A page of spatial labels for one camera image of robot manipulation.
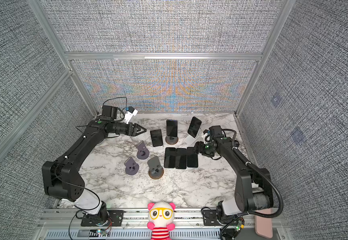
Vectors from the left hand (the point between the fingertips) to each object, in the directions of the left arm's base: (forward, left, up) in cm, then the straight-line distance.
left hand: (142, 130), depth 81 cm
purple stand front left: (-13, +8, -18) cm, 23 cm away
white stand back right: (+7, -29, -21) cm, 37 cm away
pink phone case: (-44, -57, -21) cm, 75 cm away
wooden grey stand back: (+8, -16, -22) cm, 28 cm away
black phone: (+22, -17, -23) cm, 36 cm away
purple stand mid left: (-4, +2, -18) cm, 19 cm away
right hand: (-6, -31, -13) cm, 34 cm away
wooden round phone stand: (-16, -6, -18) cm, 25 cm away
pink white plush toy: (-39, -9, -15) cm, 42 cm away
